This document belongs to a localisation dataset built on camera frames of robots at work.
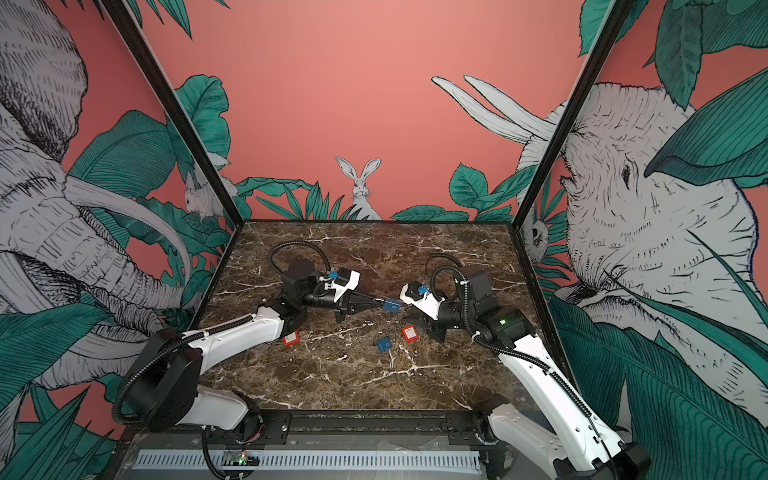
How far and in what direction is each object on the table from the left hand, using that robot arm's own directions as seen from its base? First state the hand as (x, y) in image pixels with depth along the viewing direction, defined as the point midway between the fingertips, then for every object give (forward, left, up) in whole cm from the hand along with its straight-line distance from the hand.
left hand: (378, 301), depth 69 cm
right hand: (-2, -7, 0) cm, 7 cm away
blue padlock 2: (-1, -1, -25) cm, 25 cm away
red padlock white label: (+2, -9, -24) cm, 26 cm away
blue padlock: (-1, -3, 0) cm, 4 cm away
